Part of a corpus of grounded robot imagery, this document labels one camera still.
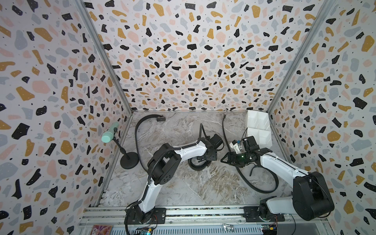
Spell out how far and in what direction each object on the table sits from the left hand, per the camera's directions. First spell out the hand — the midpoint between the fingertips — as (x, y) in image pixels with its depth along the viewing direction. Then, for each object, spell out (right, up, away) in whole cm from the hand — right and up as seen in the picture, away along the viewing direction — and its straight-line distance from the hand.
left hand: (214, 156), depth 93 cm
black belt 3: (+15, -8, -5) cm, 18 cm away
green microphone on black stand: (-53, -2, 0) cm, 53 cm away
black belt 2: (-40, +25, +20) cm, 52 cm away
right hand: (+7, -1, -8) cm, 10 cm away
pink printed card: (-56, -29, -24) cm, 67 cm away
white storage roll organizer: (+37, +19, +20) cm, 46 cm away
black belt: (-11, -6, -4) cm, 14 cm away
